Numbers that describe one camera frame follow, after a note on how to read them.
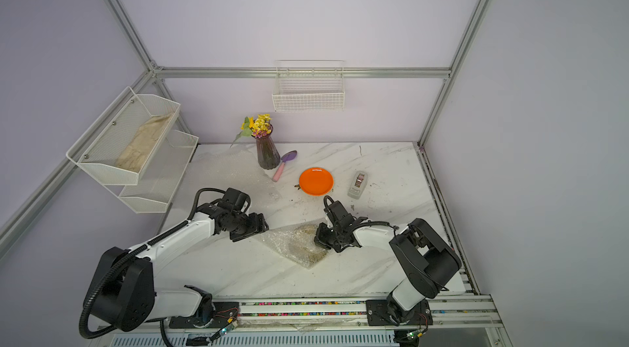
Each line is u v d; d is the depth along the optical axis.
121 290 0.41
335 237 0.72
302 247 0.84
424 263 0.45
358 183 1.01
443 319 0.74
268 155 1.05
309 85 0.95
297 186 1.05
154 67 0.91
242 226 0.75
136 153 0.77
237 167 1.12
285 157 1.12
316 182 1.04
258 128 0.93
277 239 0.85
